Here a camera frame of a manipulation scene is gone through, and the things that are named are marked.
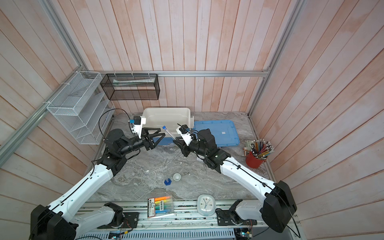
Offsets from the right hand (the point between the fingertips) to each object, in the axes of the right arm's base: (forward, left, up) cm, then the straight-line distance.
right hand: (175, 139), depth 73 cm
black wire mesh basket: (+47, +36, -1) cm, 59 cm away
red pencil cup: (-2, -43, -18) cm, 47 cm away
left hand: (-2, +5, +6) cm, 8 cm away
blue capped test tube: (+3, +5, +6) cm, 8 cm away
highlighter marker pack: (-25, +8, -25) cm, 36 cm away
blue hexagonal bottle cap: (-12, +6, -26) cm, 29 cm away
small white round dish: (-9, 0, -26) cm, 28 cm away
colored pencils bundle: (+6, -50, -16) cm, 53 cm away
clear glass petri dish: (-9, +18, -27) cm, 33 cm away
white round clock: (-24, -16, -25) cm, 38 cm away
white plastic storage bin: (+31, +7, -17) cm, 36 cm away
